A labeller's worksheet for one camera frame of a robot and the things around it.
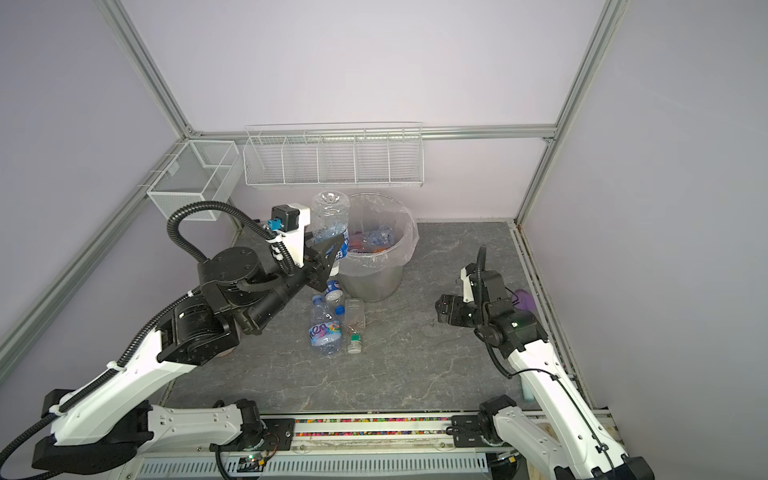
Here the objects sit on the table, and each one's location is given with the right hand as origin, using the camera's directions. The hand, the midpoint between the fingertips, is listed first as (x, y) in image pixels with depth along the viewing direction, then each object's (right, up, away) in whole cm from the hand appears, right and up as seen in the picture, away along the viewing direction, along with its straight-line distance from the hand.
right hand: (452, 307), depth 76 cm
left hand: (-26, +16, -23) cm, 38 cm away
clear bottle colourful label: (-36, -9, +11) cm, 38 cm away
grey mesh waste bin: (-21, +3, +16) cm, 27 cm away
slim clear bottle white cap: (-19, +19, +11) cm, 29 cm away
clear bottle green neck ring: (-27, -8, +13) cm, 31 cm away
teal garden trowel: (+21, -23, +3) cm, 31 cm away
